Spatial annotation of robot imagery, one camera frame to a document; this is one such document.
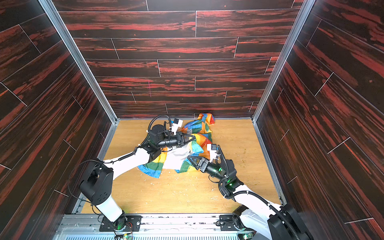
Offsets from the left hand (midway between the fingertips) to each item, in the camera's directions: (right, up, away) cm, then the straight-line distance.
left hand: (195, 139), depth 74 cm
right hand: (-2, -9, -2) cm, 9 cm away
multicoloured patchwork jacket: (-11, -14, +22) cm, 28 cm away
